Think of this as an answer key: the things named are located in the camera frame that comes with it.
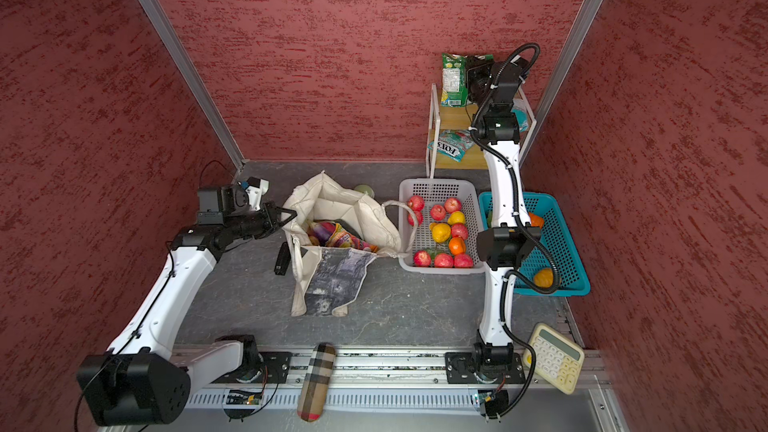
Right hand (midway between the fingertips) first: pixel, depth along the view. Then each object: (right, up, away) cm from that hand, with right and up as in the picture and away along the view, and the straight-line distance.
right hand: (462, 56), depth 74 cm
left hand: (-43, -42, +3) cm, 60 cm away
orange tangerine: (+2, -52, +18) cm, 55 cm away
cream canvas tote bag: (-35, -57, 0) cm, 67 cm away
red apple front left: (-9, -55, +15) cm, 58 cm away
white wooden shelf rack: (+2, -13, +13) cm, 18 cm away
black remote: (-53, -56, +18) cm, 79 cm away
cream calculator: (+25, -78, 0) cm, 82 cm away
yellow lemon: (-2, -48, +20) cm, 52 cm away
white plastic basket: (-2, -35, +40) cm, 53 cm away
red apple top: (+3, -39, +29) cm, 49 cm away
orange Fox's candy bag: (-37, -47, +14) cm, 62 cm away
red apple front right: (+4, -56, +14) cm, 58 cm away
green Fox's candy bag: (+3, -18, +28) cm, 33 cm away
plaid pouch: (-36, -81, -4) cm, 88 cm away
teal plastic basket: (+34, -59, +10) cm, 69 cm away
